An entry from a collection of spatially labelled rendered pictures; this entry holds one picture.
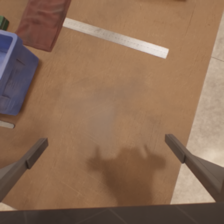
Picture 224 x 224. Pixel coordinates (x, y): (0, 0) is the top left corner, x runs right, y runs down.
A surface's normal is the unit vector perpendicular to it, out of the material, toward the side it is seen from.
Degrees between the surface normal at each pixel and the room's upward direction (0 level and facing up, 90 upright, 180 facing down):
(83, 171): 0
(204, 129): 0
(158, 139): 0
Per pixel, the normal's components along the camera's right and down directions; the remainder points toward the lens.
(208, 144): -0.10, -0.14
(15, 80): 0.94, 0.30
